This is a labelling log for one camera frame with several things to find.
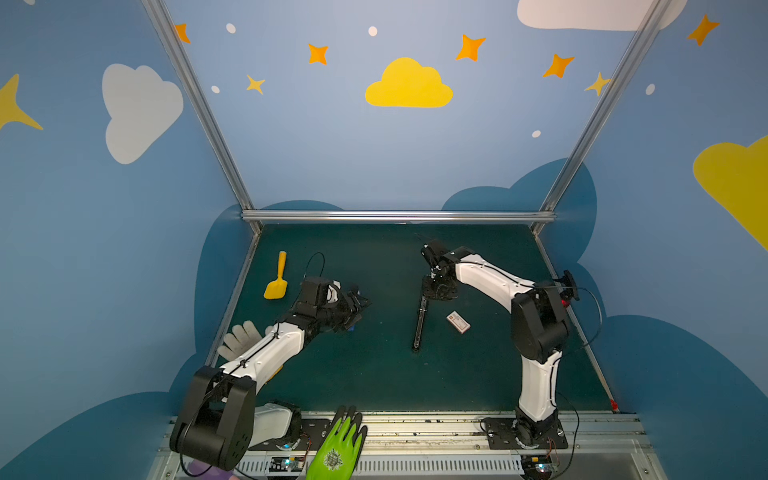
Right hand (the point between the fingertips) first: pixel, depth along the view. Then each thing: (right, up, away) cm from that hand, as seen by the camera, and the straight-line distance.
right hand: (432, 294), depth 95 cm
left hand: (-19, -2, -11) cm, 22 cm away
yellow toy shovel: (-53, +1, +7) cm, 53 cm away
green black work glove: (-26, -34, -23) cm, 49 cm away
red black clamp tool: (+38, +3, -10) cm, 40 cm away
